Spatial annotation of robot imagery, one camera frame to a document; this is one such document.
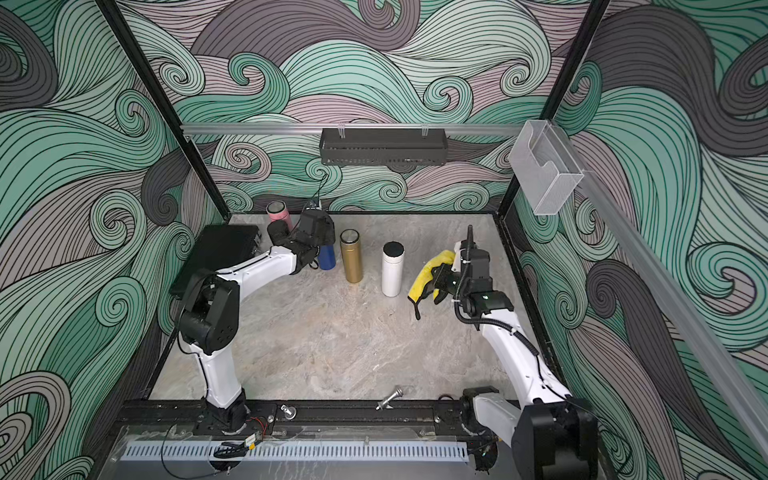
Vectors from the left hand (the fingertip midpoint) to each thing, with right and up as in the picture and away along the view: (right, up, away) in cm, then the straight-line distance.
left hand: (322, 220), depth 94 cm
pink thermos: (-14, +3, -2) cm, 14 cm away
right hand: (+33, -15, -12) cm, 38 cm away
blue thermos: (+1, -12, +2) cm, 12 cm away
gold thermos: (+10, -10, -5) cm, 15 cm away
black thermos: (-12, -4, -8) cm, 14 cm away
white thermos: (+22, -15, -9) cm, 28 cm away
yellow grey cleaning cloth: (+31, -16, -13) cm, 38 cm away
